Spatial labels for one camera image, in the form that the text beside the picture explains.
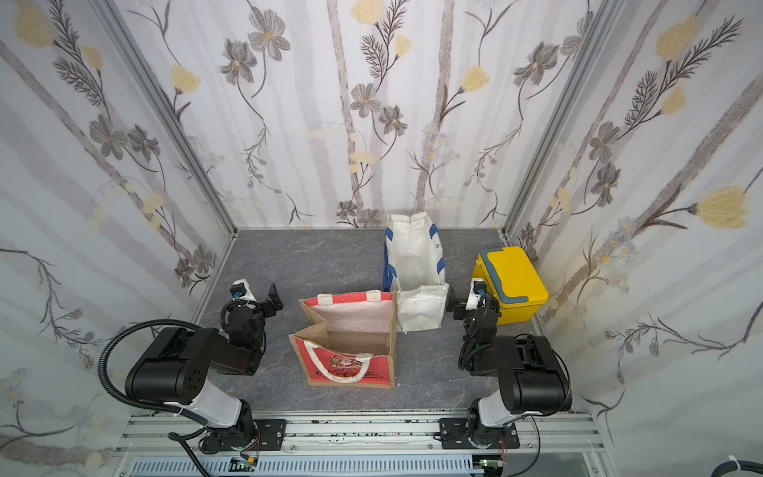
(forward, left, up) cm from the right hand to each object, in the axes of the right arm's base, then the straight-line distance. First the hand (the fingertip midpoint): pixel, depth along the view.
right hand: (472, 286), depth 88 cm
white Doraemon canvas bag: (+16, +16, -16) cm, 28 cm away
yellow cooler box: (+2, -13, +1) cm, 13 cm away
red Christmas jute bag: (-15, +35, -12) cm, 40 cm away
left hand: (-1, +65, -3) cm, 65 cm away
